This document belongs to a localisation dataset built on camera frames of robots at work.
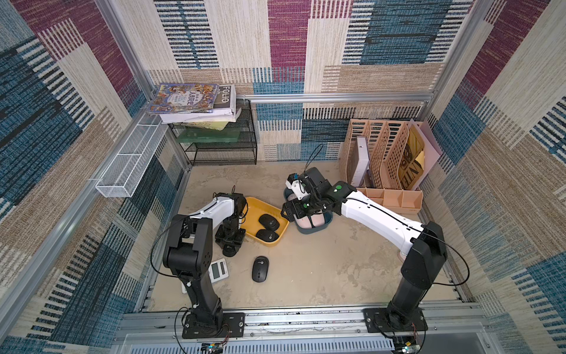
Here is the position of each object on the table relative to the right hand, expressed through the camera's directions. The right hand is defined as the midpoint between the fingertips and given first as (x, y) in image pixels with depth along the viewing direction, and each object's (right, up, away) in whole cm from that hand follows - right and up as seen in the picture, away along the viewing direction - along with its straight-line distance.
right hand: (289, 208), depth 81 cm
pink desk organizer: (+42, +10, +21) cm, 48 cm away
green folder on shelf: (-27, +32, +21) cm, 47 cm away
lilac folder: (+53, +22, +2) cm, 57 cm away
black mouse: (-9, -8, +15) cm, 19 cm away
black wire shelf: (-27, +29, +34) cm, 52 cm away
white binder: (+32, +19, +13) cm, 39 cm away
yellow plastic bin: (-16, -9, +15) cm, 24 cm away
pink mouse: (+6, -7, +15) cm, 18 cm away
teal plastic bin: (+17, -6, +13) cm, 22 cm away
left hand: (-23, -16, +9) cm, 30 cm away
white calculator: (-27, -24, +3) cm, 36 cm away
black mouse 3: (-11, -23, +2) cm, 25 cm away
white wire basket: (-53, +11, -11) cm, 55 cm away
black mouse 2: (-9, -12, +10) cm, 18 cm away
